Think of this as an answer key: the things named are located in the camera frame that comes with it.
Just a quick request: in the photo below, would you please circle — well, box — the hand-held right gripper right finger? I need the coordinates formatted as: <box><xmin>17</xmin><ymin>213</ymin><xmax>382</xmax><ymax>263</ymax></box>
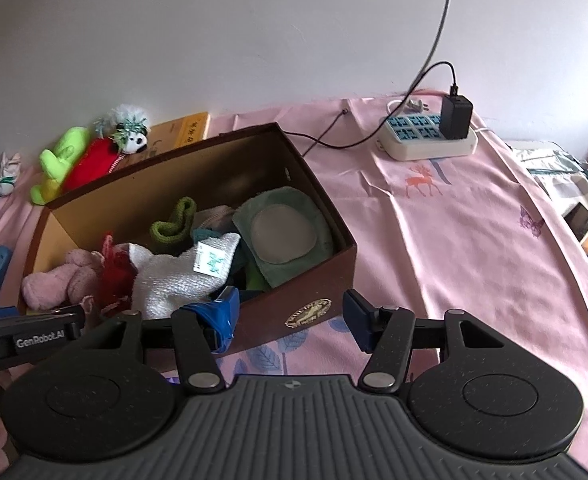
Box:
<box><xmin>342</xmin><ymin>290</ymin><xmax>507</xmax><ymax>392</ymax></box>

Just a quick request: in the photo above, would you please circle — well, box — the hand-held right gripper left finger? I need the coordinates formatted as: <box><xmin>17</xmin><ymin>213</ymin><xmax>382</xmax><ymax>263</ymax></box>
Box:
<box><xmin>91</xmin><ymin>286</ymin><xmax>241</xmax><ymax>395</ymax></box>

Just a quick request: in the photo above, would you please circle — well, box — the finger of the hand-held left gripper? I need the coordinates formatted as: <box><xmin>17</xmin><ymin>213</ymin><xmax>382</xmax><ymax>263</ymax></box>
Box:
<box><xmin>0</xmin><ymin>305</ymin><xmax>87</xmax><ymax>333</ymax></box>

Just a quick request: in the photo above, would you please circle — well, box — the pink plush toy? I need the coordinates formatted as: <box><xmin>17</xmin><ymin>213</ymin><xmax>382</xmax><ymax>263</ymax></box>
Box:
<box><xmin>22</xmin><ymin>249</ymin><xmax>105</xmax><ymax>311</ymax></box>

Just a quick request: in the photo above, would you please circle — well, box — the white fluffy plush toy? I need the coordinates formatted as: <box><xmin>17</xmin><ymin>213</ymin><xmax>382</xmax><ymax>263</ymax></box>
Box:
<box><xmin>129</xmin><ymin>232</ymin><xmax>242</xmax><ymax>321</ymax></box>

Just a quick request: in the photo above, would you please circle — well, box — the brown cardboard box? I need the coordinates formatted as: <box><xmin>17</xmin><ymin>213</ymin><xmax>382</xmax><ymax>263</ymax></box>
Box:
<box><xmin>18</xmin><ymin>121</ymin><xmax>359</xmax><ymax>358</ymax></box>

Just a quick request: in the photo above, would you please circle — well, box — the red knitted item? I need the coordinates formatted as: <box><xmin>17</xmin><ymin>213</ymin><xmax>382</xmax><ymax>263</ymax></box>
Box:
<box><xmin>99</xmin><ymin>232</ymin><xmax>137</xmax><ymax>316</ymax></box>

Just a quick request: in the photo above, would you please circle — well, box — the olive green knitted cloth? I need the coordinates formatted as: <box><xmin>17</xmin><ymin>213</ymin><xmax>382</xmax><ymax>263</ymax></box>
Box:
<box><xmin>150</xmin><ymin>197</ymin><xmax>197</xmax><ymax>256</ymax></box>

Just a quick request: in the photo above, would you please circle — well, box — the cream towel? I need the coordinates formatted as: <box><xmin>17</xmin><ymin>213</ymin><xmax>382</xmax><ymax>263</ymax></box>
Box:
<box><xmin>191</xmin><ymin>205</ymin><xmax>235</xmax><ymax>233</ymax></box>

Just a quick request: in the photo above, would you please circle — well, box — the grey-green round cushion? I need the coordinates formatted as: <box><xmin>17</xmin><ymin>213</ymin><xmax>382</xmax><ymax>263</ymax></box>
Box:
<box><xmin>232</xmin><ymin>186</ymin><xmax>335</xmax><ymax>288</ymax></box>

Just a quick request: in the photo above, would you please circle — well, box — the pink printed bedsheet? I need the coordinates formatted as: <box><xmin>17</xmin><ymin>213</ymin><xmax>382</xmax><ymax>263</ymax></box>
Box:
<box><xmin>0</xmin><ymin>96</ymin><xmax>588</xmax><ymax>476</ymax></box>

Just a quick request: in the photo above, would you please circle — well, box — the lime green plush toy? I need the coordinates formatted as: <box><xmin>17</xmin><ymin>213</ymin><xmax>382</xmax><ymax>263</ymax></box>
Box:
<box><xmin>30</xmin><ymin>126</ymin><xmax>92</xmax><ymax>206</ymax></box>

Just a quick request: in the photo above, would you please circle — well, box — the red plush toy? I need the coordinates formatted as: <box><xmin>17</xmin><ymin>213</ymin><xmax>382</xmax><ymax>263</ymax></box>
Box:
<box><xmin>64</xmin><ymin>136</ymin><xmax>127</xmax><ymax>196</ymax></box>

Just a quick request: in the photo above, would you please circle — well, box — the white power strip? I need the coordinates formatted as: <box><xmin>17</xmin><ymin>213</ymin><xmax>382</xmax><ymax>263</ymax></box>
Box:
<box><xmin>376</xmin><ymin>112</ymin><xmax>477</xmax><ymax>162</ymax></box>

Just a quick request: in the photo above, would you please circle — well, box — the yellow flat box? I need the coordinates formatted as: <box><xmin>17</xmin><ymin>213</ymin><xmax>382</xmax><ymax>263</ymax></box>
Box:
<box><xmin>149</xmin><ymin>112</ymin><xmax>211</xmax><ymax>153</ymax></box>

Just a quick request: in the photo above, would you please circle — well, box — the white panda plush toy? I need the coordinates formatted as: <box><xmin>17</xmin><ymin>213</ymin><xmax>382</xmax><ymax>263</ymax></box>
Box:
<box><xmin>94</xmin><ymin>105</ymin><xmax>149</xmax><ymax>155</ymax></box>

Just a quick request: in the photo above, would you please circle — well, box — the dark tablet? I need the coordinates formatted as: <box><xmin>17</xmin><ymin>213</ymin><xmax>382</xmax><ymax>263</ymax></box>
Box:
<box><xmin>562</xmin><ymin>202</ymin><xmax>588</xmax><ymax>246</ymax></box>

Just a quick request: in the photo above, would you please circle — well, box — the grey-green patterned bedding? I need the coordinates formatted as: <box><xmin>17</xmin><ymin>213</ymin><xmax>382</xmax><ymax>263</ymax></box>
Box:
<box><xmin>506</xmin><ymin>140</ymin><xmax>588</xmax><ymax>211</ymax></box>

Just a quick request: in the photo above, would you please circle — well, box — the black charger cable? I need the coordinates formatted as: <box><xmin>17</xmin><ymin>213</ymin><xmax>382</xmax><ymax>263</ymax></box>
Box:
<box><xmin>281</xmin><ymin>61</ymin><xmax>459</xmax><ymax>158</ymax></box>

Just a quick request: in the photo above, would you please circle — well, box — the black charger with cable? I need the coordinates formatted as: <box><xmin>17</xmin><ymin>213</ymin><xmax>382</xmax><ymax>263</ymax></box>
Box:
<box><xmin>404</xmin><ymin>0</ymin><xmax>459</xmax><ymax>101</ymax></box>

